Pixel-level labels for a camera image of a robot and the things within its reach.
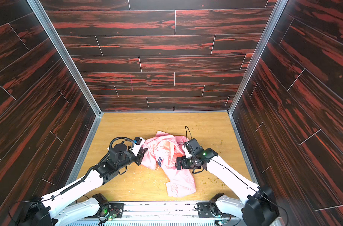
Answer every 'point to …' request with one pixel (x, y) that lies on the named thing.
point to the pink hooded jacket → (163, 149)
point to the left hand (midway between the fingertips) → (147, 148)
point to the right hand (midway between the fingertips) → (185, 163)
